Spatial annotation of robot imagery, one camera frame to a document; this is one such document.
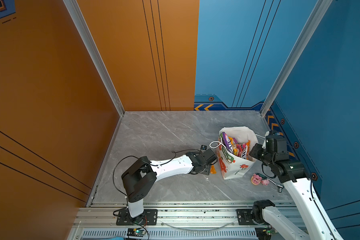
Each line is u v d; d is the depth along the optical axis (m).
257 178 0.83
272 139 0.53
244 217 0.72
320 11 0.71
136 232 0.71
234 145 0.79
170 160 0.53
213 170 0.89
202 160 0.64
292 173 0.46
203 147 0.77
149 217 0.74
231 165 0.72
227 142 0.75
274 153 0.51
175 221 0.73
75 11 0.71
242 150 0.77
